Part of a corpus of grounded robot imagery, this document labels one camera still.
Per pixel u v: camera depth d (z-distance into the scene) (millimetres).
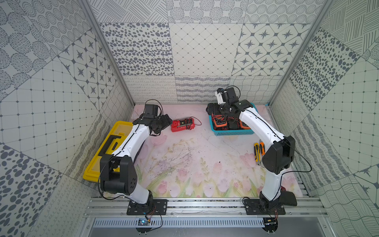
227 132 982
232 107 623
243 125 612
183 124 1026
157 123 742
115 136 808
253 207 735
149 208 671
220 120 951
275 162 491
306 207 761
